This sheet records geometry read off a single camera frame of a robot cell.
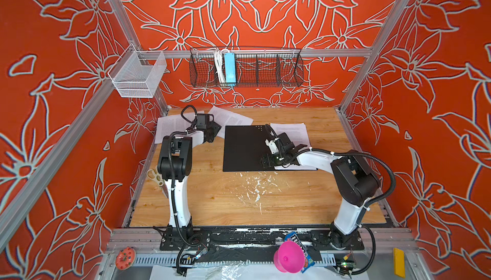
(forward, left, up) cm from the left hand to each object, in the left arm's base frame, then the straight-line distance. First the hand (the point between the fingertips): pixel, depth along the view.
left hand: (218, 127), depth 106 cm
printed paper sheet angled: (+9, -2, -2) cm, 10 cm away
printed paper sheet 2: (+5, +32, -7) cm, 33 cm away
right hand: (-19, -26, -1) cm, 32 cm away
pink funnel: (-60, -34, +3) cm, 69 cm away
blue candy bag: (-52, -37, -2) cm, 64 cm away
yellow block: (-58, -77, -5) cm, 96 cm away
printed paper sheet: (+1, -46, -4) cm, 46 cm away
